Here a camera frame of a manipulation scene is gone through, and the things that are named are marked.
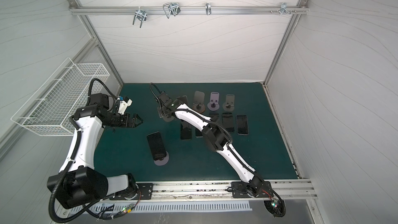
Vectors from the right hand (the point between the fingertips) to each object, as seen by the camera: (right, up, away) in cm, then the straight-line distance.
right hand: (167, 105), depth 97 cm
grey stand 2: (+1, -30, -14) cm, 33 cm away
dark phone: (+12, -15, -5) cm, 20 cm away
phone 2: (-1, -19, -20) cm, 28 cm away
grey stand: (-2, -9, +5) cm, 11 cm away
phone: (+27, -3, -34) cm, 44 cm away
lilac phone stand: (+30, -1, +10) cm, 32 cm away
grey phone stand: (+40, -1, +6) cm, 40 cm away
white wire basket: (-41, -1, -34) cm, 54 cm away
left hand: (-11, -6, -19) cm, 23 cm away
